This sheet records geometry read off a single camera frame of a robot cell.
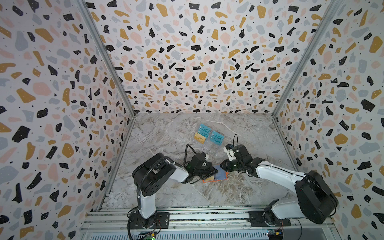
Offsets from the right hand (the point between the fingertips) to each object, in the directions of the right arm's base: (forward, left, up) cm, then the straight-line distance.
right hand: (221, 162), depth 87 cm
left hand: (-3, -1, -2) cm, 4 cm away
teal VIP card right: (+17, +2, 0) cm, 17 cm away
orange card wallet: (-5, 0, -7) cm, 8 cm away
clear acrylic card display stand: (+17, +6, -3) cm, 19 cm away
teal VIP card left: (+23, +10, +1) cm, 25 cm away
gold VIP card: (-7, +6, -5) cm, 10 cm away
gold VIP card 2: (+20, +13, -3) cm, 24 cm away
